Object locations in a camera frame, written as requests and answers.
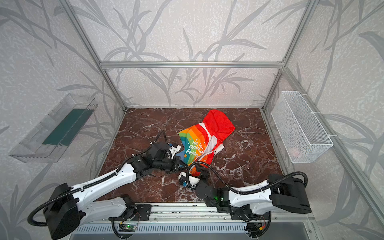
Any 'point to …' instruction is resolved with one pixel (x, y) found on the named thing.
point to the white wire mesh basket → (302, 135)
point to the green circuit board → (127, 227)
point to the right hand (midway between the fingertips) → (194, 161)
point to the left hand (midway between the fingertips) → (190, 164)
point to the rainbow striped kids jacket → (200, 141)
